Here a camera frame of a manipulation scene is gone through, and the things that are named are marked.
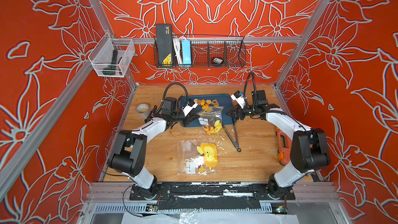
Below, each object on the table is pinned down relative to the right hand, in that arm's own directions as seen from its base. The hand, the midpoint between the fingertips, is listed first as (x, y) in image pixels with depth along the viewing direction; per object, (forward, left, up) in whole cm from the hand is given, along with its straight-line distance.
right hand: (226, 111), depth 85 cm
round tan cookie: (+20, +19, -15) cm, 31 cm away
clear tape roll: (+10, +55, -14) cm, 57 cm away
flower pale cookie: (+17, +9, -13) cm, 24 cm away
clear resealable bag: (-4, +9, -3) cm, 10 cm away
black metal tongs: (-13, -5, -14) cm, 20 cm away
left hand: (-2, +16, -2) cm, 17 cm away
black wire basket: (+38, +9, +14) cm, 42 cm away
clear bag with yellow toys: (-22, +16, -13) cm, 30 cm away
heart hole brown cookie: (+17, +5, -14) cm, 22 cm away
